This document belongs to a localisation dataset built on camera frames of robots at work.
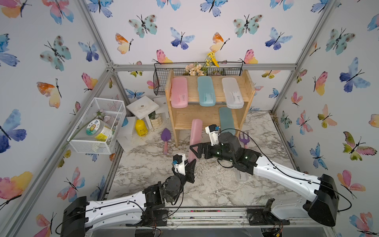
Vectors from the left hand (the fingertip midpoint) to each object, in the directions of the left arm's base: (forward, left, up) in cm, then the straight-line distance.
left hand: (194, 160), depth 71 cm
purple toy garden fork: (+25, -35, -23) cm, 49 cm away
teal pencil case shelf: (+25, -19, 0) cm, 31 cm away
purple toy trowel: (+30, +20, -21) cm, 41 cm away
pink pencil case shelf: (+7, -1, +9) cm, 11 cm away
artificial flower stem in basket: (+22, +47, +11) cm, 53 cm away
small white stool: (+36, +32, +1) cm, 48 cm away
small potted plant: (+38, +27, -13) cm, 48 cm away
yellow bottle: (+29, +34, -10) cm, 46 cm away
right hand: (+5, -1, +5) cm, 7 cm away
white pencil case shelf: (0, -27, -20) cm, 34 cm away
